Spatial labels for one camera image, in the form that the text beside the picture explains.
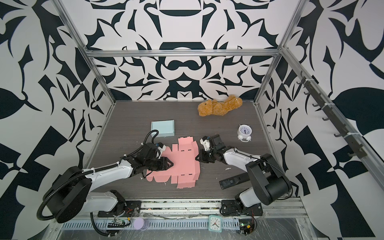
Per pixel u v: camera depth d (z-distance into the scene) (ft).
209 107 3.44
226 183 2.68
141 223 2.08
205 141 2.77
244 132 3.26
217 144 2.38
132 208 2.42
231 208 2.45
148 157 2.26
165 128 3.26
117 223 2.39
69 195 1.37
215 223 2.27
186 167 2.91
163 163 2.49
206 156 2.60
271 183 1.46
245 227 2.33
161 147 2.66
